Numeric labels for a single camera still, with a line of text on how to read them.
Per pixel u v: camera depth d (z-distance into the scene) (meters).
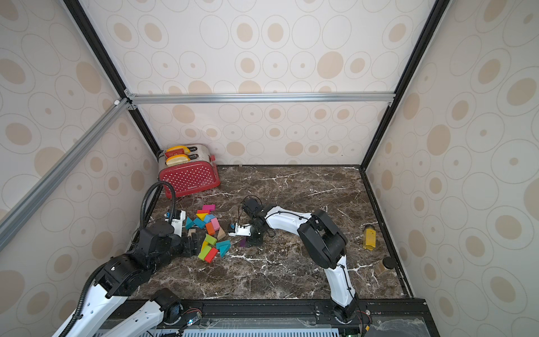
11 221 0.51
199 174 1.00
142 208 0.96
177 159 0.95
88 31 0.72
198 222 0.95
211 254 0.86
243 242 0.81
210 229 0.95
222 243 0.90
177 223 0.61
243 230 0.80
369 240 0.88
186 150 1.00
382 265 0.77
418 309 0.76
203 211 1.01
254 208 0.76
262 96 0.88
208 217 0.97
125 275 0.45
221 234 0.92
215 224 0.95
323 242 0.52
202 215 0.97
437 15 0.69
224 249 0.87
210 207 1.03
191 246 0.61
